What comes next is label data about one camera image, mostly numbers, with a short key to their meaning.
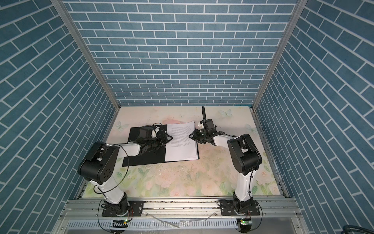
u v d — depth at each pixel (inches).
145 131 30.3
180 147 37.9
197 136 34.2
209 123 31.2
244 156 20.4
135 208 29.3
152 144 32.5
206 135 30.8
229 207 29.0
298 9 28.3
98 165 18.7
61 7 27.4
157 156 36.1
